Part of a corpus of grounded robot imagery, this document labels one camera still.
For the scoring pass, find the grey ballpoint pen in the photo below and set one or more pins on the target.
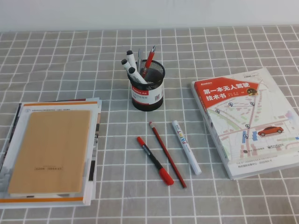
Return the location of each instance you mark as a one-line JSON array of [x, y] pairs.
[[139, 61]]

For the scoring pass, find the white orange booklet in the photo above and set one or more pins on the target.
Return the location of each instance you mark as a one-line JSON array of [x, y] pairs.
[[92, 130]]

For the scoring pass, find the white paint marker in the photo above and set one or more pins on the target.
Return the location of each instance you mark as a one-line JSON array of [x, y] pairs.
[[186, 147]]

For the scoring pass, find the magazine stack bottom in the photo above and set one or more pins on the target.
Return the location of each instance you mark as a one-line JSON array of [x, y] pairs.
[[95, 163]]

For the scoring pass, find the white orange map book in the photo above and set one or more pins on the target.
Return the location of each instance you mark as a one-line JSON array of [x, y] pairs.
[[252, 124]]

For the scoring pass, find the red black marker pen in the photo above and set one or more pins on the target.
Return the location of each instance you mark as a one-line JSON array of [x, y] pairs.
[[161, 170]]

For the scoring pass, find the red ballpoint pen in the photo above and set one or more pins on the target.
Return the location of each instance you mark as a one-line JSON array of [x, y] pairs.
[[148, 62]]

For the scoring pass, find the black mesh pen holder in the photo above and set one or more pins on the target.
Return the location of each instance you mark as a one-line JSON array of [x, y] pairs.
[[148, 97]]

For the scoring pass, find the tan notebook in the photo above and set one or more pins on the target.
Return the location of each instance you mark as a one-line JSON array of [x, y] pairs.
[[52, 154]]

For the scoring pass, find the white marker black cap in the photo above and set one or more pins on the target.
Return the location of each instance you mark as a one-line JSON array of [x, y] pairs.
[[136, 76], [131, 59], [125, 63]]

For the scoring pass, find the red pencil with eraser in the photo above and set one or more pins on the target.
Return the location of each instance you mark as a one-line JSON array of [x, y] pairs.
[[168, 155]]

